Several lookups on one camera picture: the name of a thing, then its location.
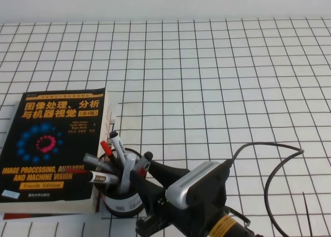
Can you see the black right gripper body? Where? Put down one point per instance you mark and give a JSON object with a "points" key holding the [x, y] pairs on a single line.
{"points": [[206, 206]]}

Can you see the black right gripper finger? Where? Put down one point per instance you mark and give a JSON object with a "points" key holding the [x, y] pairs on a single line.
{"points": [[149, 192], [166, 175]]}

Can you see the red retractable pen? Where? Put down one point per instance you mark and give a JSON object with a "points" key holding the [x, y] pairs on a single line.
{"points": [[144, 169]]}

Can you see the grey marker black tip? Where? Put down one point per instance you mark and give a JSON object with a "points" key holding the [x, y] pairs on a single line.
{"points": [[133, 163]]}

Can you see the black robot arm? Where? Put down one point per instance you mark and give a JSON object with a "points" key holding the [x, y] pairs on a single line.
{"points": [[232, 223]]}

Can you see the thin red pen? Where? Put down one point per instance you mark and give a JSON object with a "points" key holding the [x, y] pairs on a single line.
{"points": [[76, 171]]}

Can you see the red capped marker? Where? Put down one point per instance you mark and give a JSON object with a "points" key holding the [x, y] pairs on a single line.
{"points": [[109, 157]]}

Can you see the white marker black cap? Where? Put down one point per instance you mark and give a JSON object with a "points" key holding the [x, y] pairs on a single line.
{"points": [[102, 178]]}

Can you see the black capped white marker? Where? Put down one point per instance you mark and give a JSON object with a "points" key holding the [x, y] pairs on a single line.
{"points": [[120, 150]]}

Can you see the grey silver marker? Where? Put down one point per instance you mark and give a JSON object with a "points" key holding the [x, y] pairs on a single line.
{"points": [[98, 162]]}

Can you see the black image processing textbook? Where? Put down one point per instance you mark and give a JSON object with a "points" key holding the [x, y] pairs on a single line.
{"points": [[71, 103]]}

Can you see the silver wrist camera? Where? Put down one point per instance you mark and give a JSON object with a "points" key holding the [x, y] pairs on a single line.
{"points": [[177, 193]]}

